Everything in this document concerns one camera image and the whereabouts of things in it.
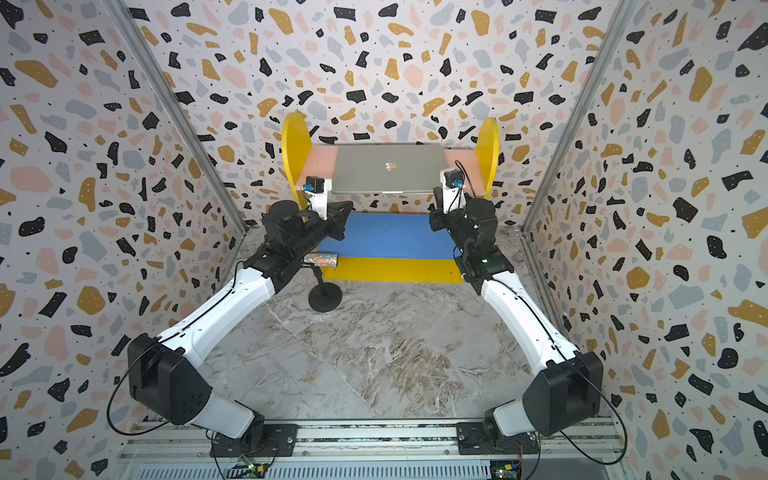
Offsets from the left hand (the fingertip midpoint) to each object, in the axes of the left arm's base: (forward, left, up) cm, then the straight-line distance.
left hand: (354, 202), depth 73 cm
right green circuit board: (-51, -36, -41) cm, 74 cm away
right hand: (+1, -21, +3) cm, 21 cm away
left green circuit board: (-49, +27, -42) cm, 70 cm away
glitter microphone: (-2, +11, -19) cm, 22 cm away
